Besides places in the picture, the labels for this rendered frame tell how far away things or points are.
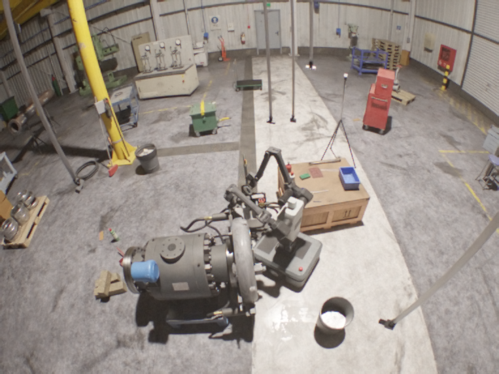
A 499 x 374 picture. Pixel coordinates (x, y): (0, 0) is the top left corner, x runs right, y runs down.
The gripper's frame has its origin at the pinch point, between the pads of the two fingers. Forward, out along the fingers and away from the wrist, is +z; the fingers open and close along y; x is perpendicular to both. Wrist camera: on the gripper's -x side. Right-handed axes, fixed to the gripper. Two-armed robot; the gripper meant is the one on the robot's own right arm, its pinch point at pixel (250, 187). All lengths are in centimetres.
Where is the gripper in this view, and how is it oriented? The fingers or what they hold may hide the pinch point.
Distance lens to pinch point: 266.1
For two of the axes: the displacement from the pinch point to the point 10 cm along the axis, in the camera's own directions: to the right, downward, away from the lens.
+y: -5.7, 5.9, -5.8
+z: -3.4, 4.7, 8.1
